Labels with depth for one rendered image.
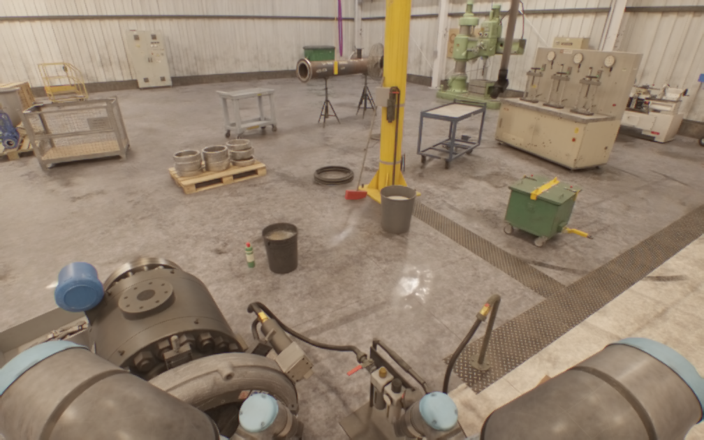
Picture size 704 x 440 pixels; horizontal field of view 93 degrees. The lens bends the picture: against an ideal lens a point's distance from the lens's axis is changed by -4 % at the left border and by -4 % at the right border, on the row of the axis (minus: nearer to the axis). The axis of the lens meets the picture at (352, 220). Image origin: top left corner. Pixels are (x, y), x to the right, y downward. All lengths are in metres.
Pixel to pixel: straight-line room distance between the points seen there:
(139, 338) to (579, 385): 1.43
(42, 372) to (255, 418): 0.57
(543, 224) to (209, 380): 3.29
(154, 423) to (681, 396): 0.58
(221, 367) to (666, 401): 1.08
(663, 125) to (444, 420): 9.06
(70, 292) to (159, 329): 0.40
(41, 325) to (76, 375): 2.84
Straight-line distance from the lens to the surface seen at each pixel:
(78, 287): 1.77
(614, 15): 11.30
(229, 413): 1.37
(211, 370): 1.25
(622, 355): 0.55
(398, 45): 4.22
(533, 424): 0.48
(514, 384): 2.55
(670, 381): 0.55
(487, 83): 11.58
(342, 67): 8.34
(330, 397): 2.30
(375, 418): 2.22
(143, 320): 1.65
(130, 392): 0.48
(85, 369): 0.52
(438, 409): 1.00
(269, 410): 0.99
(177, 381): 1.24
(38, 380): 0.53
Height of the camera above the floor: 1.89
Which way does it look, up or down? 28 degrees down
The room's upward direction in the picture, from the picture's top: straight up
